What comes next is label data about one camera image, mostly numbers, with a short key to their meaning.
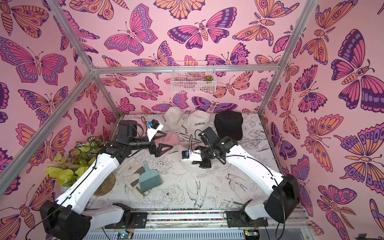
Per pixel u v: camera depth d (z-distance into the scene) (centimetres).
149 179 85
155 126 62
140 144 62
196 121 109
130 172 90
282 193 39
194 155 63
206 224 73
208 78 92
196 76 95
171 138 100
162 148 63
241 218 66
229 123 104
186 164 75
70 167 69
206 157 65
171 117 108
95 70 92
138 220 74
